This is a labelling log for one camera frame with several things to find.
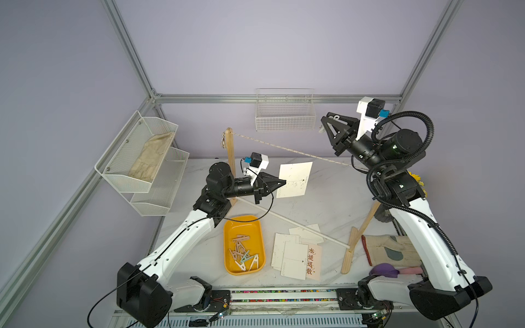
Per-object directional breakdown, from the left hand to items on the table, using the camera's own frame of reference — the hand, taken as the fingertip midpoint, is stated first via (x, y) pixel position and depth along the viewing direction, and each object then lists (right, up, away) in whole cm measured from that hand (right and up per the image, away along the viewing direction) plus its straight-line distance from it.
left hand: (282, 184), depth 62 cm
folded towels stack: (+47, -31, +19) cm, 60 cm away
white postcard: (+13, -25, +28) cm, 40 cm away
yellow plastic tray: (-10, -28, +26) cm, 39 cm away
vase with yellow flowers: (+55, 0, +16) cm, 57 cm away
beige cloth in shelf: (-52, +11, +18) cm, 56 cm away
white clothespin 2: (-10, -32, +20) cm, 39 cm away
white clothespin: (-15, -33, +18) cm, 41 cm away
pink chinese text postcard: (+14, -33, +20) cm, 41 cm away
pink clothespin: (-16, -24, +26) cm, 39 cm away
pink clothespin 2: (-17, -29, +22) cm, 40 cm away
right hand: (+11, +17, -8) cm, 22 cm away
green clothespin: (-14, -31, +19) cm, 39 cm away
